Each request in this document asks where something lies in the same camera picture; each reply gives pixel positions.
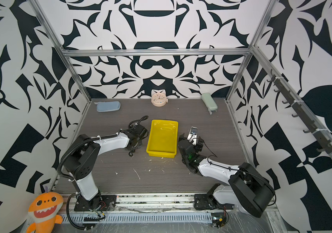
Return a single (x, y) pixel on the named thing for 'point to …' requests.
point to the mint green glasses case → (209, 102)
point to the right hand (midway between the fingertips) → (191, 135)
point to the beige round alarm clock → (158, 100)
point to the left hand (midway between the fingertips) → (137, 141)
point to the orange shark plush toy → (43, 209)
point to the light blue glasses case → (104, 106)
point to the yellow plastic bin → (162, 139)
